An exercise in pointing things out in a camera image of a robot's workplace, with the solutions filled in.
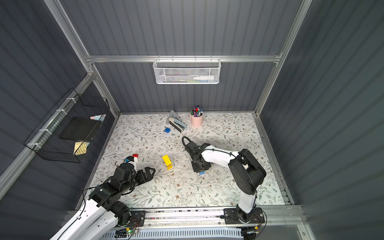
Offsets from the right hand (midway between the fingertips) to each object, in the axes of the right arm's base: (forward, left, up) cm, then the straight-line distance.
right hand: (199, 170), depth 89 cm
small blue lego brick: (+31, +23, 0) cm, 38 cm away
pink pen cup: (+36, +2, +4) cm, 36 cm away
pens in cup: (+39, +2, +11) cm, 40 cm away
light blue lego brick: (-1, -2, 0) cm, 2 cm away
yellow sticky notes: (-5, +49, +33) cm, 60 cm away
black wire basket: (-2, +66, +31) cm, 73 cm away
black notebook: (+9, +61, +28) cm, 68 cm away
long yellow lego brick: (+3, +19, +8) cm, 20 cm away
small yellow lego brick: (+2, +18, -1) cm, 18 cm away
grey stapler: (+39, +18, +2) cm, 43 cm away
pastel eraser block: (+21, +57, +24) cm, 66 cm away
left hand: (-7, +26, +10) cm, 28 cm away
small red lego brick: (+10, +42, -1) cm, 43 cm away
